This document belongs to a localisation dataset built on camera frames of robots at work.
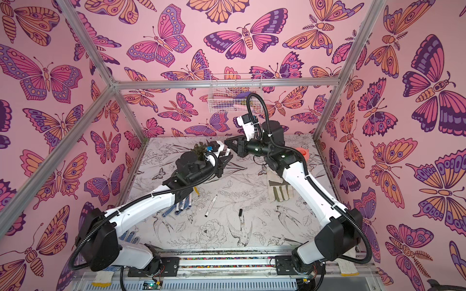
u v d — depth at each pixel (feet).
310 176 1.57
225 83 3.08
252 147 2.06
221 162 2.15
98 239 1.34
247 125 2.01
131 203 1.58
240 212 2.89
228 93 3.29
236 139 2.08
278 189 3.17
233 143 2.21
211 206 2.95
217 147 2.05
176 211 2.90
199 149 2.95
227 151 2.29
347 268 2.39
